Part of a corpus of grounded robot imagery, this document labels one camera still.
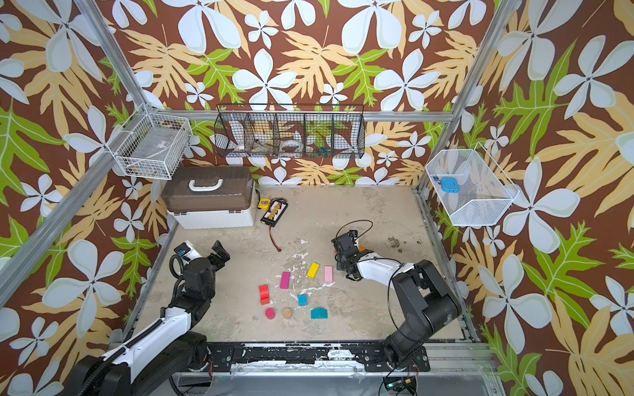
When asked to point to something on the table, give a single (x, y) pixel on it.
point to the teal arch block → (319, 313)
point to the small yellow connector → (264, 204)
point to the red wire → (279, 250)
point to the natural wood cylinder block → (287, 313)
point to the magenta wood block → (285, 280)
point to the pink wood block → (328, 274)
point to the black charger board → (278, 206)
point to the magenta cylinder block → (270, 313)
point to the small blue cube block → (302, 300)
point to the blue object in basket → (450, 185)
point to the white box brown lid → (196, 198)
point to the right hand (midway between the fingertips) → (345, 259)
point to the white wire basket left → (151, 145)
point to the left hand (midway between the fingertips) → (207, 245)
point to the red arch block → (264, 294)
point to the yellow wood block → (313, 271)
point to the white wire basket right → (485, 192)
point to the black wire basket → (291, 131)
